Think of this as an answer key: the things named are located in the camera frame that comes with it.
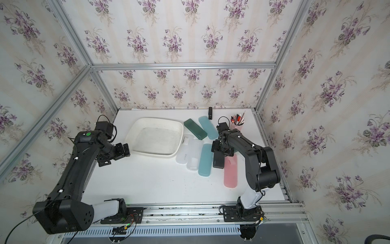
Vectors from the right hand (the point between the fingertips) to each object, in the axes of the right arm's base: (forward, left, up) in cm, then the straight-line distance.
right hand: (221, 152), depth 93 cm
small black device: (+34, +5, 0) cm, 34 cm away
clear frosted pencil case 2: (-1, +17, -2) cm, 17 cm away
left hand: (-12, +52, +14) cm, 55 cm away
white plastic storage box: (+14, +45, -5) cm, 48 cm away
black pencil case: (-6, +2, -1) cm, 6 cm away
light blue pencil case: (+20, +6, -3) cm, 21 cm away
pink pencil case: (-11, -5, -4) cm, 13 cm away
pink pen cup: (+18, -12, +7) cm, 23 cm away
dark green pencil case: (+20, +16, -3) cm, 26 cm away
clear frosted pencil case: (+4, +24, -4) cm, 25 cm away
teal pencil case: (-5, +9, -2) cm, 11 cm away
